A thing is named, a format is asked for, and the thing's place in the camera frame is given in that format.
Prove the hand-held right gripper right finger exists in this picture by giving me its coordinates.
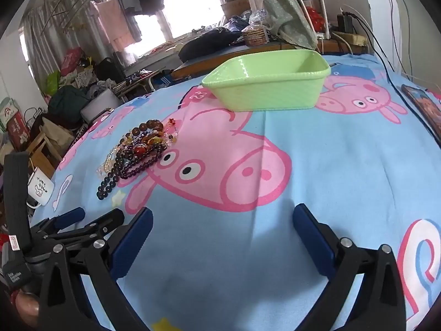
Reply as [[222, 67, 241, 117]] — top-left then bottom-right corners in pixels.
[[292, 203, 408, 331]]

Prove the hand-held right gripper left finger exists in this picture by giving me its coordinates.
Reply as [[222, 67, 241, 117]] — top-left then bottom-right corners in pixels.
[[38, 207, 154, 331]]

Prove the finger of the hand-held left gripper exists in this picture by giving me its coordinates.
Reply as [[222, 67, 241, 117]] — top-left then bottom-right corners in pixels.
[[45, 210, 125, 249], [30, 207, 86, 238]]

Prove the pile of bead bracelets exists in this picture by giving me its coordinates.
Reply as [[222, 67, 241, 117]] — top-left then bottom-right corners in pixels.
[[96, 118, 180, 201]]

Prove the green plastic basket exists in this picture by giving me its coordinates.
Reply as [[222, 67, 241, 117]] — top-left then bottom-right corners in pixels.
[[201, 49, 332, 112]]

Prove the person's left hand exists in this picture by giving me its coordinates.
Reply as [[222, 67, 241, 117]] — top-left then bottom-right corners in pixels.
[[10, 291, 41, 329]]

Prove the white enamel mug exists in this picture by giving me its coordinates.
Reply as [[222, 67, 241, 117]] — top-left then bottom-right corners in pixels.
[[27, 169, 56, 210]]

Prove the wooden chair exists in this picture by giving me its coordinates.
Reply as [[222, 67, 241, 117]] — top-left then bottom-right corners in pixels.
[[26, 131, 58, 180]]

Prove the brown paper bag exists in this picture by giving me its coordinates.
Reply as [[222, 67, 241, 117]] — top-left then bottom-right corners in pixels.
[[39, 116, 75, 156]]

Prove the dark green bag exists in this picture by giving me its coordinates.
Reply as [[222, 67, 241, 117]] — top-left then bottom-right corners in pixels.
[[47, 86, 91, 117]]

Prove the grey storage box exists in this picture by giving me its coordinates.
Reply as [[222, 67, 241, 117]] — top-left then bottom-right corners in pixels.
[[80, 89, 123, 122]]

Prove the green plastic bag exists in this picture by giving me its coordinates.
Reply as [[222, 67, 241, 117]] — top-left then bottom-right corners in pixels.
[[42, 70, 61, 98]]

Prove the blue pig printed blanket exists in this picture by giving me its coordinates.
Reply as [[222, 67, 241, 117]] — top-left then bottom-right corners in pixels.
[[26, 53, 441, 331]]

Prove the pink bag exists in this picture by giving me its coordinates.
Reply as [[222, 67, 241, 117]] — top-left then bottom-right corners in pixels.
[[61, 47, 84, 77]]

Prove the black bag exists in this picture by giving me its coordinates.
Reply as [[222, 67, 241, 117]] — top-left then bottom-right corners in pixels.
[[94, 57, 125, 84]]

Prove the blue striped shoe box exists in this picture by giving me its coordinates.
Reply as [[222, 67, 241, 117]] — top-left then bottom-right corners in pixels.
[[151, 70, 184, 91]]

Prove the grey curtain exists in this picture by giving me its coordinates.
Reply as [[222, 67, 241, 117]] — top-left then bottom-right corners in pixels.
[[20, 3, 71, 78]]

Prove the wooden desk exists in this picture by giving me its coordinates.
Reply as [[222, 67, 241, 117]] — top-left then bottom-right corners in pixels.
[[171, 38, 369, 81]]

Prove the black smartphone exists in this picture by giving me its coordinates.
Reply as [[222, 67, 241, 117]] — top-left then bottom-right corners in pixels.
[[401, 84, 441, 135]]

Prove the pink hanging cloth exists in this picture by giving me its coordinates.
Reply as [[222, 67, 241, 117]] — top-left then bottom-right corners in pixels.
[[90, 0, 136, 45]]

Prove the dark cloth bag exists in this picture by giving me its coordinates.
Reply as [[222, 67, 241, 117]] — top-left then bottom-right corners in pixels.
[[178, 28, 242, 63]]

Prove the cream power strip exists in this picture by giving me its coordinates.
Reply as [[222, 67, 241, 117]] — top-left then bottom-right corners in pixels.
[[330, 31, 368, 47]]

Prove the clear plastic snack bag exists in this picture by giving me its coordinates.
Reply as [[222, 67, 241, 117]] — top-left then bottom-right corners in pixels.
[[241, 10, 270, 46]]

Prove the black power adapter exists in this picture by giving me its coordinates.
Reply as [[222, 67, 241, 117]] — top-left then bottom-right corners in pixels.
[[337, 13, 355, 34]]

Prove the red plastic bag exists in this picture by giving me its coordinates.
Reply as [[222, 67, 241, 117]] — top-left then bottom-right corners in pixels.
[[306, 6, 325, 31]]

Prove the green dotted cloth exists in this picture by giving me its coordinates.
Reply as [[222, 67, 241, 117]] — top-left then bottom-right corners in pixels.
[[257, 0, 318, 50]]

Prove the brown round container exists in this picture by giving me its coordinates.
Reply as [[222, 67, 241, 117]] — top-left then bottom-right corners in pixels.
[[220, 0, 252, 22]]

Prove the black cable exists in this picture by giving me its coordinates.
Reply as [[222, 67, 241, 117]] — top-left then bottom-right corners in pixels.
[[351, 14, 441, 149]]

